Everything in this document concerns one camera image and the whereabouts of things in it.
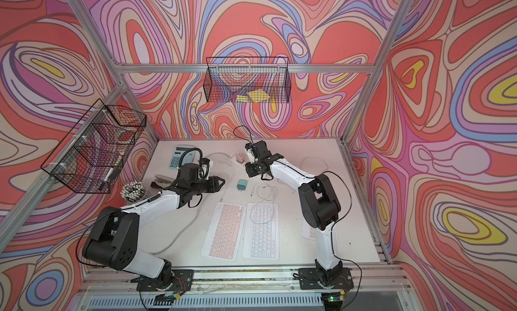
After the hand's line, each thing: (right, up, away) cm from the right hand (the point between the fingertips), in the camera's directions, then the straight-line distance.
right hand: (251, 173), depth 96 cm
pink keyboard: (-11, -26, -12) cm, 31 cm away
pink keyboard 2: (+25, -24, -11) cm, 36 cm away
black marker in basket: (-52, -2, -25) cm, 58 cm away
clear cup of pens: (-45, -6, -19) cm, 49 cm away
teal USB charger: (-5, -6, +5) cm, 9 cm away
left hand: (-12, -4, -6) cm, 14 cm away
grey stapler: (-45, -4, +4) cm, 45 cm away
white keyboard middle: (+5, -24, -11) cm, 27 cm away
